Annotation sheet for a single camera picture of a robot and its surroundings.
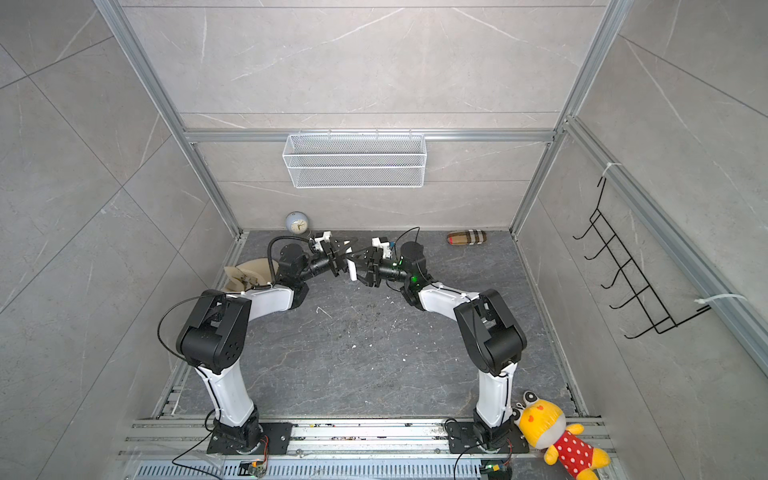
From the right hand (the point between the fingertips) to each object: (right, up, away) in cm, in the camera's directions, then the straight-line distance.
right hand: (346, 263), depth 80 cm
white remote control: (+2, -1, -3) cm, 4 cm away
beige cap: (-35, -4, +22) cm, 42 cm away
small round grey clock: (-25, +15, +35) cm, 45 cm away
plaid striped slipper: (+42, +9, +35) cm, 56 cm away
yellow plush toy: (+49, -38, -11) cm, 63 cm away
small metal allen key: (-13, -17, +18) cm, 28 cm away
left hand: (+4, +6, +3) cm, 8 cm away
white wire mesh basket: (-1, +35, +21) cm, 40 cm away
